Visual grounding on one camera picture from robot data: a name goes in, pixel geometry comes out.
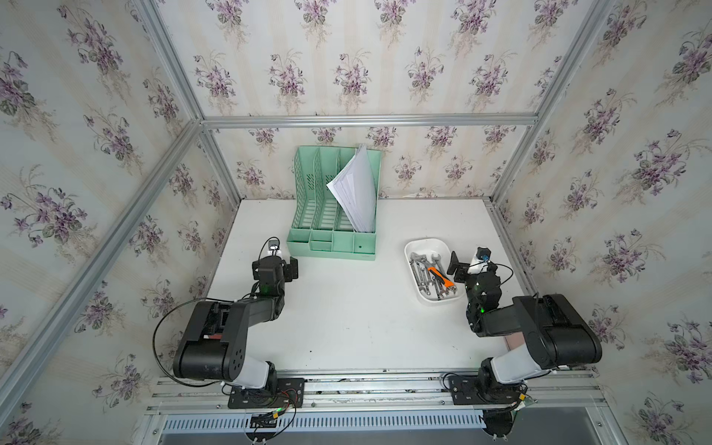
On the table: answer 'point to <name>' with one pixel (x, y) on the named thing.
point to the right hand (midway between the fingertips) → (472, 254)
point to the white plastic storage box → (423, 253)
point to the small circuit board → (265, 420)
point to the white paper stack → (353, 187)
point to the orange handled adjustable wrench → (446, 281)
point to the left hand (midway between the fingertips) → (278, 259)
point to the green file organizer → (323, 225)
